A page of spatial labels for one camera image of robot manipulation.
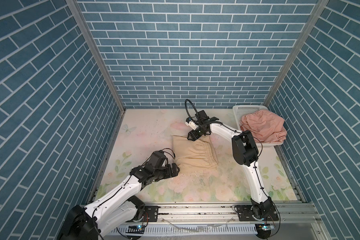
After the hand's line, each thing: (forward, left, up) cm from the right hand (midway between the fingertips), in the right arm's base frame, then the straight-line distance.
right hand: (190, 134), depth 102 cm
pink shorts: (+5, -49, +6) cm, 50 cm away
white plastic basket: (+22, -36, +3) cm, 42 cm away
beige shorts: (-16, -6, +1) cm, 17 cm away
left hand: (-29, +7, +4) cm, 30 cm away
